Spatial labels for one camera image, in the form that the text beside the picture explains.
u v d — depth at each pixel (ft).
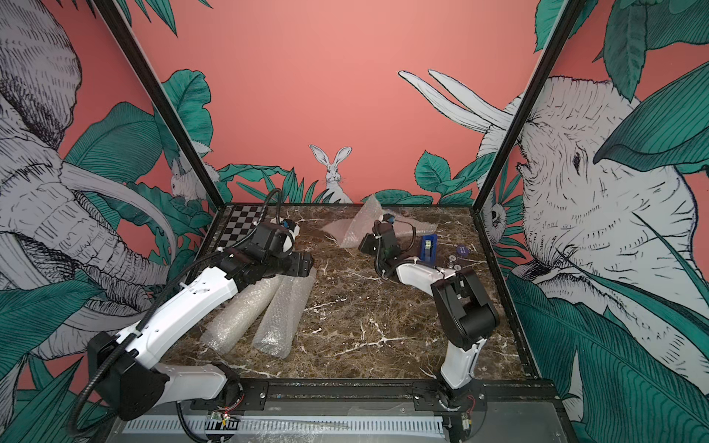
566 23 2.30
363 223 3.25
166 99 2.89
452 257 3.42
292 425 2.30
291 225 2.33
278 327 2.61
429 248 3.24
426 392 2.45
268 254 1.96
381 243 2.35
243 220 3.67
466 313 1.59
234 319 2.61
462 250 3.51
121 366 1.25
